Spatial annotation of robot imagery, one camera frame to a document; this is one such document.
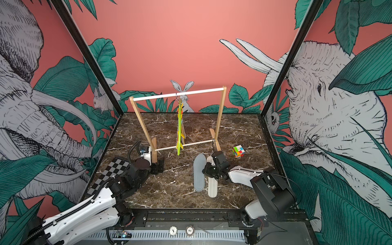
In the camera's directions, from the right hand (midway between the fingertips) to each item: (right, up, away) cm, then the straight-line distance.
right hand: (200, 169), depth 88 cm
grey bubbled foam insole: (-1, +1, +9) cm, 9 cm away
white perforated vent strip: (+9, -22, -24) cm, 34 cm away
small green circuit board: (-36, -26, -18) cm, 48 cm away
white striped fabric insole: (+7, -8, -2) cm, 10 cm away
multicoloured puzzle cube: (+24, +9, +6) cm, 26 cm away
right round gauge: (-5, -21, -22) cm, 31 cm away
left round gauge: (-13, -25, -17) cm, 33 cm away
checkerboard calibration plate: (-49, +1, 0) cm, 49 cm away
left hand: (-22, +9, -9) cm, 26 cm away
